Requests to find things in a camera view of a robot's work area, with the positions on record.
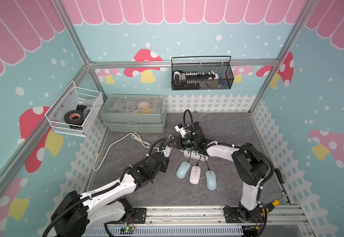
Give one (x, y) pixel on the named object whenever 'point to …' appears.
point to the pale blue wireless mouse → (211, 183)
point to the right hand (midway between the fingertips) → (167, 143)
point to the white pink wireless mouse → (195, 175)
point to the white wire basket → (89, 101)
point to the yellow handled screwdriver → (270, 206)
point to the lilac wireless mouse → (167, 151)
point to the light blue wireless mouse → (182, 172)
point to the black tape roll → (75, 117)
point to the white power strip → (195, 154)
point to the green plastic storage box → (134, 113)
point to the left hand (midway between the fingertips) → (164, 159)
